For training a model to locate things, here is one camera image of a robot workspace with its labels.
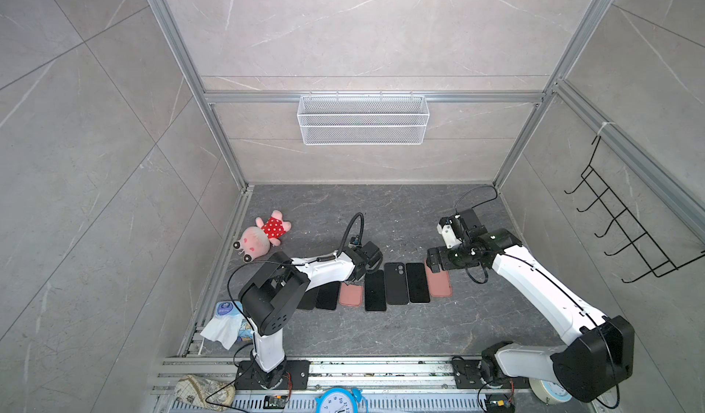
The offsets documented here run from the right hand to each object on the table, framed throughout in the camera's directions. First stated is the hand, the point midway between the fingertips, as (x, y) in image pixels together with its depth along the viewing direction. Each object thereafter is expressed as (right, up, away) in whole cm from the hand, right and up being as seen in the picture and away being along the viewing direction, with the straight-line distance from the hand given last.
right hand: (445, 259), depth 81 cm
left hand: (-28, -6, +12) cm, 31 cm away
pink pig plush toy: (-62, +4, +12) cm, 63 cm away
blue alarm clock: (-31, -34, -13) cm, 48 cm away
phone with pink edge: (-6, -10, +10) cm, 15 cm away
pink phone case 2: (-29, -13, +7) cm, 32 cm away
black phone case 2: (-43, -15, +7) cm, 46 cm away
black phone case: (-14, -10, +10) cm, 19 cm away
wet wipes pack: (-64, -18, -6) cm, 67 cm away
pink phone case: (0, -9, +7) cm, 11 cm away
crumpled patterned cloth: (-66, -31, -14) cm, 74 cm away
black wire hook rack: (+37, +4, -25) cm, 45 cm away
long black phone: (-36, -13, +7) cm, 39 cm away
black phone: (-21, -12, +7) cm, 25 cm away
